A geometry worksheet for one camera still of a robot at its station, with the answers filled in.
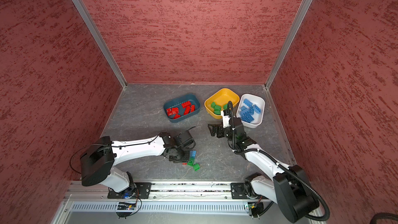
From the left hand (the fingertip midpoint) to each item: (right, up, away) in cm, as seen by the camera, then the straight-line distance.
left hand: (185, 163), depth 80 cm
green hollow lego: (+3, 0, +1) cm, 3 cm away
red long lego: (-2, +27, +23) cm, 35 cm away
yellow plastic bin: (+23, +35, +32) cm, 53 cm away
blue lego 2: (+42, +27, +23) cm, 55 cm away
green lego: (+16, +30, +26) cm, 43 cm away
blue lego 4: (+38, +23, +20) cm, 49 cm away
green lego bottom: (+6, -2, 0) cm, 6 cm away
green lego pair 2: (+25, +28, +25) cm, 45 cm away
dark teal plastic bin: (-9, +31, +29) cm, 43 cm away
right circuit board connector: (+35, -18, -9) cm, 40 cm away
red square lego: (-8, +22, +20) cm, 31 cm away
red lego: (-3, +31, +29) cm, 42 cm away
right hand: (+15, +18, +5) cm, 24 cm away
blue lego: (+46, +27, +23) cm, 58 cm away
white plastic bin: (+49, +32, +26) cm, 65 cm away
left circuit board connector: (-29, -17, -8) cm, 34 cm away
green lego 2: (+19, +25, +20) cm, 37 cm away
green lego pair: (+19, +28, +25) cm, 42 cm away
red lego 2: (-14, +26, +23) cm, 37 cm away
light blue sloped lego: (+4, +4, +2) cm, 6 cm away
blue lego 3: (+41, +20, +18) cm, 49 cm away
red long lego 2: (-10, +26, +23) cm, 36 cm away
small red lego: (+2, +28, +23) cm, 36 cm away
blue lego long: (+41, +32, +26) cm, 58 cm away
